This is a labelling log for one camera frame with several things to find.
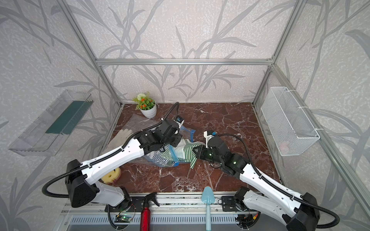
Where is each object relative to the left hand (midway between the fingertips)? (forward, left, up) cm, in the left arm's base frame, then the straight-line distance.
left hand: (178, 134), depth 78 cm
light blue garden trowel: (-27, -16, -18) cm, 36 cm away
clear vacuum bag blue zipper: (+23, +33, -21) cm, 46 cm away
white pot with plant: (+27, +24, -6) cm, 36 cm away
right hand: (-9, -7, 0) cm, 11 cm away
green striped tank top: (-7, -1, -6) cm, 9 cm away
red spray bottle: (-35, +15, -18) cm, 42 cm away
